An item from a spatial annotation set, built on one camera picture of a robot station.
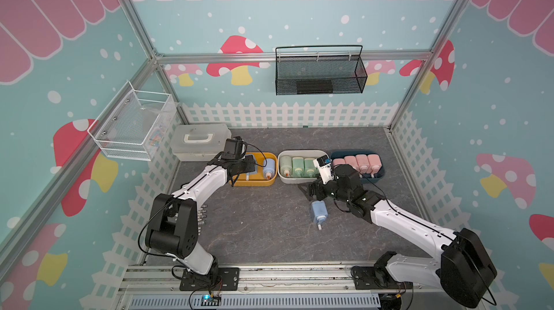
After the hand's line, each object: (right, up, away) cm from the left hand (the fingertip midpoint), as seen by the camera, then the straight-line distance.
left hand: (250, 165), depth 92 cm
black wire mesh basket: (+30, +42, +2) cm, 52 cm away
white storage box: (+22, +5, +12) cm, 26 cm away
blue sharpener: (+8, -2, +3) cm, 9 cm away
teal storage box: (+54, -7, +8) cm, 55 cm away
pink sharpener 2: (+50, +1, +5) cm, 51 cm away
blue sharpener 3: (+28, -17, -9) cm, 35 cm away
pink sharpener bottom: (+46, +2, +5) cm, 46 cm away
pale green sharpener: (+16, -1, +5) cm, 16 cm away
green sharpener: (+21, -1, +4) cm, 21 cm away
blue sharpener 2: (-1, -4, +2) cm, 5 cm away
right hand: (+24, -5, -11) cm, 27 cm away
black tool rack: (-20, -20, -3) cm, 28 cm away
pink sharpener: (+39, +1, +5) cm, 40 cm away
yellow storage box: (+3, -7, +4) cm, 9 cm away
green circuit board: (-10, -45, -20) cm, 50 cm away
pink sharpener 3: (+56, 0, +5) cm, 56 cm away
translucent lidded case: (-25, +10, +7) cm, 28 cm away
